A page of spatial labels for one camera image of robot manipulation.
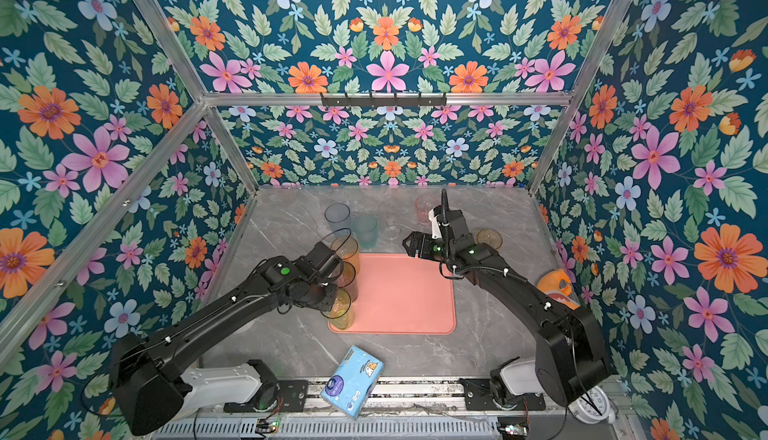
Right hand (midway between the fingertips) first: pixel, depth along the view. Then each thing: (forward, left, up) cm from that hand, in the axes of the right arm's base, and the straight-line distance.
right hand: (415, 241), depth 83 cm
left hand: (-15, +21, -3) cm, 26 cm away
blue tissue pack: (-33, +16, -11) cm, 38 cm away
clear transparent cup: (+18, +8, -9) cm, 22 cm away
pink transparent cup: (+25, -4, -11) cm, 28 cm away
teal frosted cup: (+11, +16, -7) cm, 20 cm away
